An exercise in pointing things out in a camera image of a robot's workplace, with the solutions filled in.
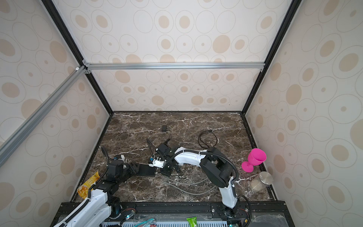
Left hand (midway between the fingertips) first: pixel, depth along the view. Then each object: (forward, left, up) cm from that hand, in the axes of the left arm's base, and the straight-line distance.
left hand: (141, 163), depth 86 cm
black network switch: (-3, -2, -4) cm, 6 cm away
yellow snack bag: (-15, +29, -1) cm, 33 cm away
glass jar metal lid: (-13, -65, +9) cm, 67 cm away
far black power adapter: (+31, -11, -5) cm, 33 cm away
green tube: (-29, -31, -1) cm, 42 cm away
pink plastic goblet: (-1, -66, +11) cm, 66 cm away
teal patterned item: (-29, -11, -3) cm, 31 cm away
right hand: (-4, -14, -4) cm, 15 cm away
